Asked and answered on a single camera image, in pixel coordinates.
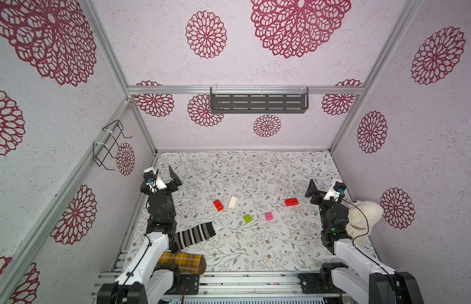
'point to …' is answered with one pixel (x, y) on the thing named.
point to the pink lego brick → (269, 216)
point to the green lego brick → (247, 218)
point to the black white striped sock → (185, 238)
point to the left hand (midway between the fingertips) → (160, 171)
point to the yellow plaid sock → (188, 263)
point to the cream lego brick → (233, 201)
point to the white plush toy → (361, 216)
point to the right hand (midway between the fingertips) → (321, 181)
